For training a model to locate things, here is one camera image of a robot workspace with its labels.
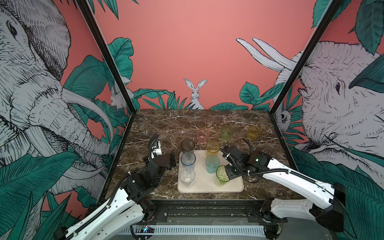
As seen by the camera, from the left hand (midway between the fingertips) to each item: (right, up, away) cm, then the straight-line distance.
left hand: (165, 151), depth 73 cm
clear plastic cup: (+10, -18, +16) cm, 26 cm away
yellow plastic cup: (+57, +8, +33) cm, 67 cm away
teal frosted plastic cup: (+25, -9, +15) cm, 31 cm away
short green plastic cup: (+37, +8, +34) cm, 51 cm away
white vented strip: (+29, -37, -3) cm, 48 cm away
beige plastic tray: (+16, -17, +18) cm, 29 cm away
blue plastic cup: (+10, -7, +15) cm, 19 cm away
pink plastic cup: (+19, +6, +31) cm, 37 cm away
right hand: (+30, -10, +1) cm, 32 cm away
